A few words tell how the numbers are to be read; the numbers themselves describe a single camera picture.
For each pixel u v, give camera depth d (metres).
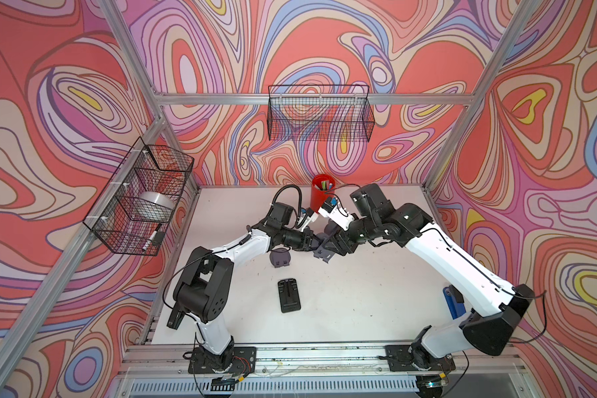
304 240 0.75
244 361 0.73
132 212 0.72
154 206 0.70
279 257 0.93
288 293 0.84
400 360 0.72
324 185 1.07
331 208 0.60
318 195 1.08
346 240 0.61
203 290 0.47
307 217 0.76
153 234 0.73
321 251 0.77
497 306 0.40
